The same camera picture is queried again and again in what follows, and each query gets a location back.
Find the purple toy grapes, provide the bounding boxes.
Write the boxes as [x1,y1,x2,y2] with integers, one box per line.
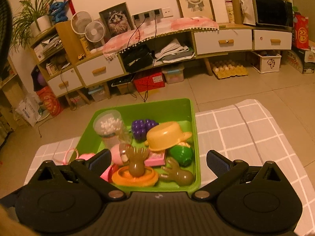
[131,119,158,141]

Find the wooden tv cabinet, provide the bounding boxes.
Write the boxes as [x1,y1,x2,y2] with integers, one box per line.
[31,21,292,97]

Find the red box under cabinet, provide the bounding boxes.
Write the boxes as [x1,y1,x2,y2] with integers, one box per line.
[133,71,165,92]

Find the cotton swab jar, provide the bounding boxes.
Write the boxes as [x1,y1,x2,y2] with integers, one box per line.
[93,110,132,149]

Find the brown octopus toy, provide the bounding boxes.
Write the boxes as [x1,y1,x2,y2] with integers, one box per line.
[158,157,194,186]
[126,147,149,177]

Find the white desk fan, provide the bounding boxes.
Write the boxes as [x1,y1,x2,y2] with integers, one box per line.
[85,21,106,43]
[70,11,92,35]

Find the grey checked tablecloth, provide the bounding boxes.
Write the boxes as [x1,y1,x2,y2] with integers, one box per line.
[23,99,315,236]

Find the pink cloth runner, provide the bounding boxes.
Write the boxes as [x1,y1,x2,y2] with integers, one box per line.
[103,17,219,60]

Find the orange patterned bag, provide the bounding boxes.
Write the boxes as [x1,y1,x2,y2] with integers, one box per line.
[36,86,63,117]

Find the pink capsule ball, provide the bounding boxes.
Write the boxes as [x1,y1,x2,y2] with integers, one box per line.
[110,143,131,166]

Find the black microwave oven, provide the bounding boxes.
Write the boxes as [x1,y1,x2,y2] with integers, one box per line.
[253,0,293,27]

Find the blue stitch plush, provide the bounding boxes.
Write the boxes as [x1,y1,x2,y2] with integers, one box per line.
[49,1,68,23]

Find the pink toy phone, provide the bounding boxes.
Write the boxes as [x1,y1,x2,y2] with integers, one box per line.
[144,150,166,167]

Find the green plastic storage bin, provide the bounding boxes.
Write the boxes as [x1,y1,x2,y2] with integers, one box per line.
[76,98,201,195]

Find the pink plush toy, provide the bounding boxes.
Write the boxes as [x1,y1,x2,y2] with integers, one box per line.
[59,147,119,183]

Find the egg tray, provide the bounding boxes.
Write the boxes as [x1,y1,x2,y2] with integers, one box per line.
[210,60,248,79]

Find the toy corn cob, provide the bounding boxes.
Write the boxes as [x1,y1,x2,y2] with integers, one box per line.
[168,142,194,167]

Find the yellow toy pot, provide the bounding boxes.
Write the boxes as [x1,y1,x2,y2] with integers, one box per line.
[144,122,192,152]

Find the red gift bag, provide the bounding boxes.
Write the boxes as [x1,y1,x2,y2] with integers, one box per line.
[293,13,309,49]

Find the white storage crate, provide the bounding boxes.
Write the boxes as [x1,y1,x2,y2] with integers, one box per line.
[247,51,281,74]

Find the potted green plant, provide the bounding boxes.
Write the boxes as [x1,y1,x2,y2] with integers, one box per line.
[11,0,55,51]

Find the framed cat picture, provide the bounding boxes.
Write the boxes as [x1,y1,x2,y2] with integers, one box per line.
[99,2,134,37]

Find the clear plastic box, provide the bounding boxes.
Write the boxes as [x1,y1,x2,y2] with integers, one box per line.
[162,64,184,84]

